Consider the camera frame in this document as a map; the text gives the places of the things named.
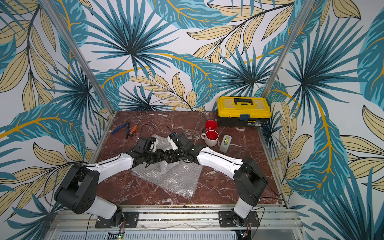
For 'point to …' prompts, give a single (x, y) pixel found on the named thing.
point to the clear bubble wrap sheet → (179, 177)
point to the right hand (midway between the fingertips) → (168, 155)
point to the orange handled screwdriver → (135, 128)
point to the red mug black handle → (210, 125)
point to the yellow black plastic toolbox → (242, 111)
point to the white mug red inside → (211, 137)
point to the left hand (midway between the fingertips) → (165, 158)
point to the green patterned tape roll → (227, 140)
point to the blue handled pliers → (123, 125)
